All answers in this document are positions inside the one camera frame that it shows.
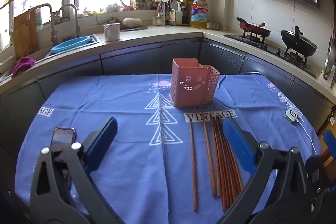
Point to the steel pot lid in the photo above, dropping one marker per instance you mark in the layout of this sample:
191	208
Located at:
330	60

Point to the small steel bowl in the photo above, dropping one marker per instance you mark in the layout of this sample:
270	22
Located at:
215	26

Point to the pink plastic utensil holder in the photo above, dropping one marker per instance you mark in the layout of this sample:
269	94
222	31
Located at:
192	84

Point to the black gas stove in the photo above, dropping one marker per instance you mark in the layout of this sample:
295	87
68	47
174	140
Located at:
289	55

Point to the blue printed tablecloth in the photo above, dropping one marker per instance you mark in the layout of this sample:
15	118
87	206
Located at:
146	174

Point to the white square charger puck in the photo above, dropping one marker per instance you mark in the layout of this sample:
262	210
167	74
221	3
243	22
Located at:
291	115

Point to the magenta cloth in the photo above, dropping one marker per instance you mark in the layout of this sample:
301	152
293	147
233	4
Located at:
22	65

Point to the white plastic jug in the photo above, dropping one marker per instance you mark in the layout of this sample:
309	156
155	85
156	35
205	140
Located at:
175	17

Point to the yellow cooking oil bottle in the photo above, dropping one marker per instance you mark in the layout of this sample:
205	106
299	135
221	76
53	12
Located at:
199	12

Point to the white mug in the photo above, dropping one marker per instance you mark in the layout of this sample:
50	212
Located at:
112	32

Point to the red small pan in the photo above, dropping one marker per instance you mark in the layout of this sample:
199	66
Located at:
247	27

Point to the blue plastic basin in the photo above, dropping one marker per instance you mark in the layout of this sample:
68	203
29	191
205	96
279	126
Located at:
70	44

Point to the wooden cutting board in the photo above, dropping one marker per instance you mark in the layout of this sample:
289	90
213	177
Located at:
25	35

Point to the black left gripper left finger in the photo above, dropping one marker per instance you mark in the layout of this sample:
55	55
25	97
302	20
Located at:
50	199

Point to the black smartphone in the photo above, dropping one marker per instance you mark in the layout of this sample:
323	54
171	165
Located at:
62	139

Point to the black round trivet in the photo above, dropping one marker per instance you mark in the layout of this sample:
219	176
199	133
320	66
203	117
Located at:
138	28

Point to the brown wooden chopstick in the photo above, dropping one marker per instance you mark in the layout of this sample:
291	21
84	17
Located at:
222	187
236	181
217	170
230	186
209	157
194	168

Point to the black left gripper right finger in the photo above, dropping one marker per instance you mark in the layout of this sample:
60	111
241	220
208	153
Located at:
290	198

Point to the white bun shaped object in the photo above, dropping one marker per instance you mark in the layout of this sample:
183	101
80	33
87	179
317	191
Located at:
132	22

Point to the black wok with lid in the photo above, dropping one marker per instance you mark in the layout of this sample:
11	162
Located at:
298	42

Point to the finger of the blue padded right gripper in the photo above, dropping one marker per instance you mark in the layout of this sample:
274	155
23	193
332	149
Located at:
330	141

